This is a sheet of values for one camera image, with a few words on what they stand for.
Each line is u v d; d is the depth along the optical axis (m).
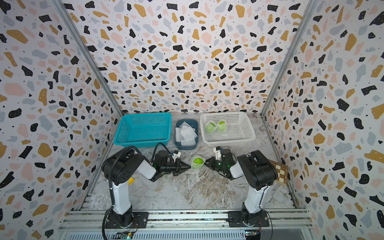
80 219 0.75
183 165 0.89
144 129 1.13
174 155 0.91
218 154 0.90
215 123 1.06
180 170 0.85
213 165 0.85
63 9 0.70
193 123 1.10
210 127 1.04
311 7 0.71
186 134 1.03
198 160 0.89
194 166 0.88
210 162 0.86
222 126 1.06
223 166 0.78
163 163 0.81
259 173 0.50
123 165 0.54
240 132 1.11
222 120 1.06
